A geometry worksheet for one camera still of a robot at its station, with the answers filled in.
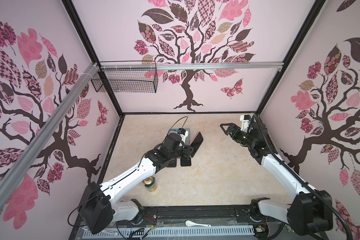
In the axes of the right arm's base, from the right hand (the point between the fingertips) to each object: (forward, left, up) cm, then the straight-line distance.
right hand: (225, 126), depth 79 cm
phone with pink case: (-7, +16, -5) cm, 18 cm away
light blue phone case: (-7, +27, +7) cm, 29 cm away
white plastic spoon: (-41, +20, -24) cm, 52 cm away
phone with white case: (-9, +22, -25) cm, 34 cm away
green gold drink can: (-25, +40, -15) cm, 49 cm away
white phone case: (-12, +21, +4) cm, 24 cm away
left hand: (-11, +18, -6) cm, 22 cm away
